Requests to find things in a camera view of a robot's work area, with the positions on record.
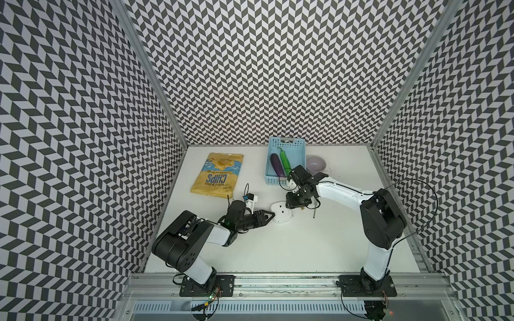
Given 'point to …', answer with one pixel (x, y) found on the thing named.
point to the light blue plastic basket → (295, 149)
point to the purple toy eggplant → (277, 165)
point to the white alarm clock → (282, 213)
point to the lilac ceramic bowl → (315, 164)
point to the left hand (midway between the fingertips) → (271, 218)
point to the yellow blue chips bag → (218, 175)
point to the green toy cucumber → (286, 162)
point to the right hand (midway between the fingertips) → (291, 207)
